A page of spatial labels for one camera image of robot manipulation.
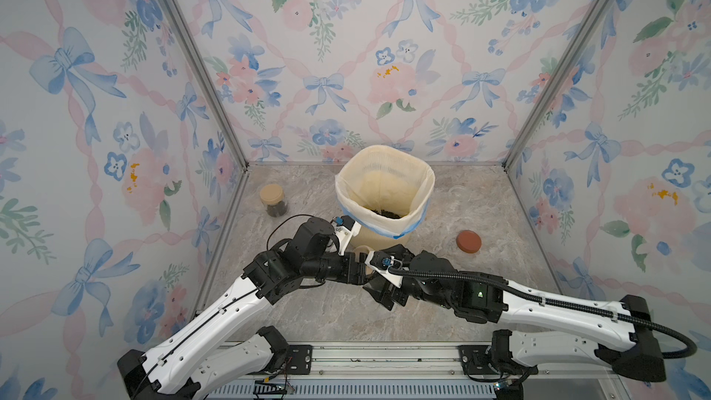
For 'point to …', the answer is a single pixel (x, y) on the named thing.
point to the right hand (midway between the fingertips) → (375, 266)
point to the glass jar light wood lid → (272, 196)
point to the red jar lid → (468, 241)
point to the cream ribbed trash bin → (385, 225)
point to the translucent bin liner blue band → (383, 188)
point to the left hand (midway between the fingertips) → (374, 269)
